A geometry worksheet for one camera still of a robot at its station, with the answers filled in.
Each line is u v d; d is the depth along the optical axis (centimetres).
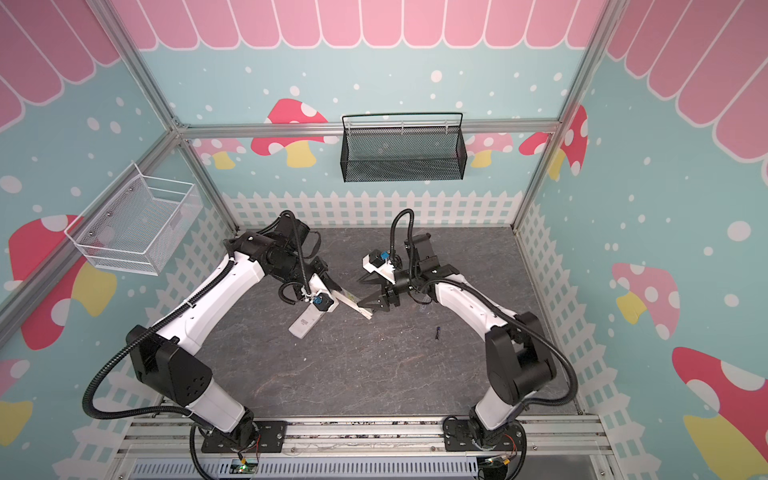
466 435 74
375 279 78
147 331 42
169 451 73
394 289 69
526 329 44
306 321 94
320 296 63
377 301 70
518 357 45
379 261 67
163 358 42
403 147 95
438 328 94
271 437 75
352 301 76
